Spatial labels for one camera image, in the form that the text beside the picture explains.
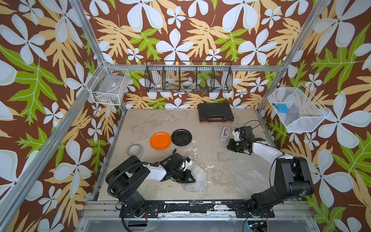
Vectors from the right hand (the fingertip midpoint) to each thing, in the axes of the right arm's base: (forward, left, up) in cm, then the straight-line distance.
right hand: (226, 145), depth 93 cm
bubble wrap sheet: (-17, -13, -5) cm, 22 cm away
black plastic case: (+30, +4, -1) cm, 30 cm away
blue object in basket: (+14, -32, +20) cm, 41 cm away
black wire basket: (+39, +24, +26) cm, 53 cm away
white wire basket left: (+25, +73, +30) cm, 83 cm away
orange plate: (+6, +44, -4) cm, 45 cm away
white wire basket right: (+5, -39, +25) cm, 47 cm away
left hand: (-21, +21, -6) cm, 30 cm away
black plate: (+10, +30, -6) cm, 32 cm away
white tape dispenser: (+10, -2, -2) cm, 11 cm away
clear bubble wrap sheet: (-19, +18, -4) cm, 26 cm away
